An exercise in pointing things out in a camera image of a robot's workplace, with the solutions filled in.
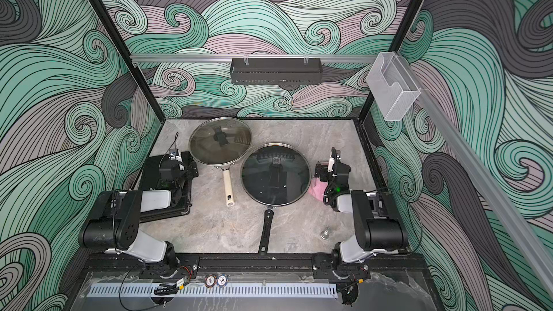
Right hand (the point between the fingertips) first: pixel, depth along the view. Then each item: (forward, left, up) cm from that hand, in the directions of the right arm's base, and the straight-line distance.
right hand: (328, 162), depth 94 cm
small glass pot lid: (+5, +47, +10) cm, 48 cm away
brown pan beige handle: (-14, +42, +5) cm, 44 cm away
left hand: (+1, +65, +1) cm, 65 cm away
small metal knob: (-29, +5, -4) cm, 30 cm away
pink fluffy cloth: (-12, +6, -2) cm, 13 cm away
